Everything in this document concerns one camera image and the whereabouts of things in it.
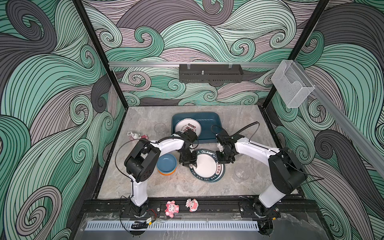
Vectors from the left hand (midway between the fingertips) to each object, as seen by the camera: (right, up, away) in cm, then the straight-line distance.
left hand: (195, 165), depth 85 cm
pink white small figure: (-2, -15, -13) cm, 20 cm away
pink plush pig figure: (-12, -16, -15) cm, 25 cm away
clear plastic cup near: (+26, -3, -2) cm, 27 cm away
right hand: (+14, +1, +2) cm, 15 cm away
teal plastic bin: (+10, +27, +26) cm, 38 cm away
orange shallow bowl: (-16, -3, -6) cm, 17 cm away
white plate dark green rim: (+7, -2, -1) cm, 8 cm away
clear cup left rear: (-25, +21, +18) cm, 37 cm away
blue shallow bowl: (-16, +3, -4) cm, 17 cm away
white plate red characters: (-7, +23, +21) cm, 32 cm away
